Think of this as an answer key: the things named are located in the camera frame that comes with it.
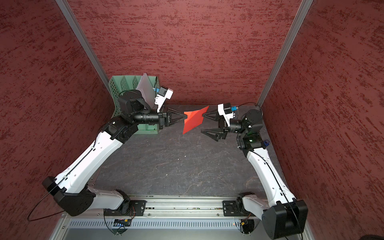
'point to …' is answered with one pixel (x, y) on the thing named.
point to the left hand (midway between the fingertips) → (184, 120)
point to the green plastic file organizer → (119, 84)
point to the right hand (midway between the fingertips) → (201, 125)
